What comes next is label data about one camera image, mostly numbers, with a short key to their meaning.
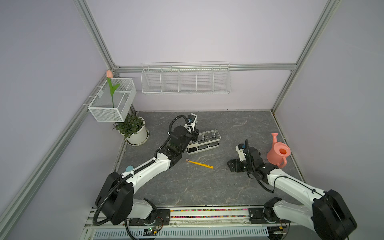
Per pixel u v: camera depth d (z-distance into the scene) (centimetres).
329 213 40
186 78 98
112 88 86
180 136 59
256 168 64
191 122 66
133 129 89
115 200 41
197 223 73
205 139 100
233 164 78
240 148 79
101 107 80
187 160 94
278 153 85
